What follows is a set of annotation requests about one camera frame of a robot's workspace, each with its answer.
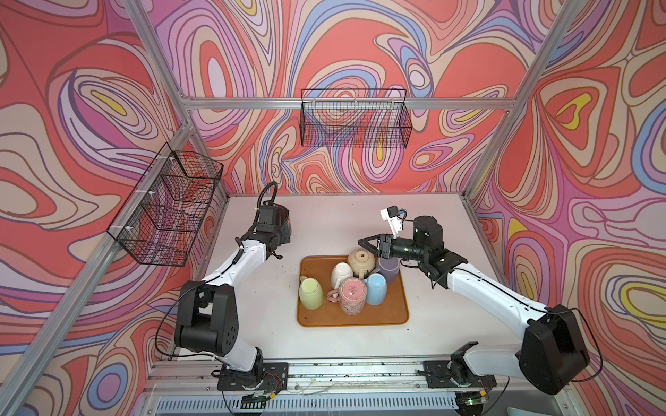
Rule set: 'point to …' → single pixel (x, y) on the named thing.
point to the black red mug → (285, 232)
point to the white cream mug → (340, 271)
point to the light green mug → (310, 293)
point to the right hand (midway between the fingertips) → (362, 249)
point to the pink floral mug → (351, 295)
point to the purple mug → (389, 267)
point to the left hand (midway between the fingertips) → (282, 229)
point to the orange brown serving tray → (393, 312)
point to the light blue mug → (376, 287)
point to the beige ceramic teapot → (362, 262)
